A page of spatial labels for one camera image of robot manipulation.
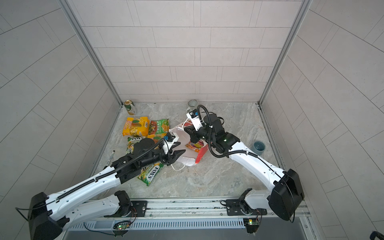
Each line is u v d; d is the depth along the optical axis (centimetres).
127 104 102
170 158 60
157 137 92
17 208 38
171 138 57
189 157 78
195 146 87
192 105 106
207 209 73
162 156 59
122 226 64
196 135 63
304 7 71
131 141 91
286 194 38
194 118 62
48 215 38
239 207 64
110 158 87
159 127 99
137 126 94
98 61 92
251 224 68
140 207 71
